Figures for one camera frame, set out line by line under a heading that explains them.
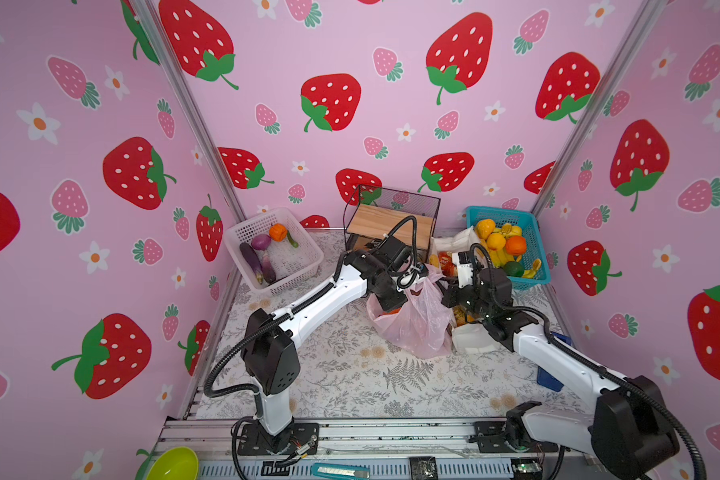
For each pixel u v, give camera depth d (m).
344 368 0.86
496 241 1.07
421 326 0.78
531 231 1.10
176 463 0.69
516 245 1.06
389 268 0.64
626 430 0.40
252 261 1.08
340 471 0.70
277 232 1.14
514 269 0.98
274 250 1.14
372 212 1.06
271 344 0.45
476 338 0.78
